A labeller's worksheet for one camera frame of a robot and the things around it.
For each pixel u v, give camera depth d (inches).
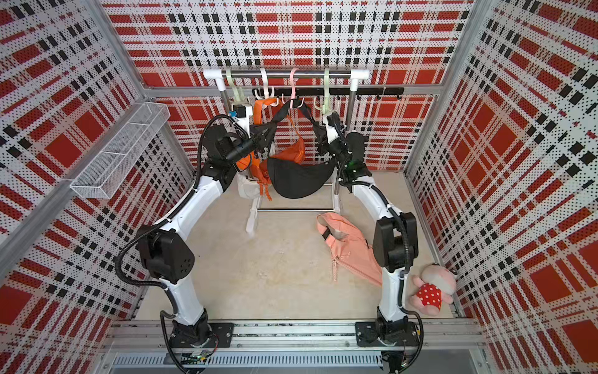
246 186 35.0
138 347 29.0
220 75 25.1
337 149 29.1
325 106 27.6
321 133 30.4
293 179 36.6
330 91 26.8
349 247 36.7
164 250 19.0
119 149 30.6
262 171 33.9
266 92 27.7
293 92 27.1
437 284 30.7
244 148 26.5
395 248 20.8
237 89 27.6
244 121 25.3
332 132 28.5
